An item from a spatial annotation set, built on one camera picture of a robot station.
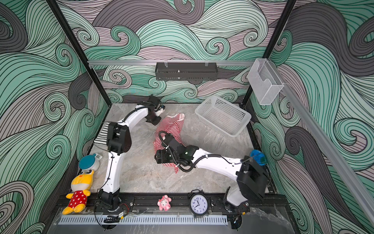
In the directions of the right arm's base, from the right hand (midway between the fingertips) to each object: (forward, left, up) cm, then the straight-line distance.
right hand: (159, 157), depth 77 cm
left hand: (+32, +7, -7) cm, 33 cm away
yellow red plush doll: (-13, +41, -6) cm, 43 cm away
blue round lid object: (+4, -57, -6) cm, 57 cm away
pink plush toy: (-20, -3, -9) cm, 22 cm away
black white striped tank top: (+19, +44, -12) cm, 50 cm away
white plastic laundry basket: (+40, -44, -13) cm, 61 cm away
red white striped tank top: (+30, -2, -11) cm, 32 cm away
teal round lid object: (+3, +47, -15) cm, 49 cm away
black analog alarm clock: (-20, -21, -10) cm, 30 cm away
